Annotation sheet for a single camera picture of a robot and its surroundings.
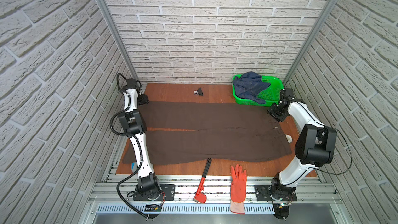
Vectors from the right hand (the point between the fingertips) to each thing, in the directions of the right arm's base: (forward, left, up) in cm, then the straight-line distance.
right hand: (273, 113), depth 93 cm
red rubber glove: (-38, +28, -8) cm, 48 cm away
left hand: (+22, +85, -5) cm, 88 cm away
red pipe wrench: (-40, +47, -8) cm, 62 cm away
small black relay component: (+28, +45, -7) cm, 53 cm away
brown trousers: (-4, +49, -9) cm, 50 cm away
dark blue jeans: (+24, +10, +3) cm, 26 cm away
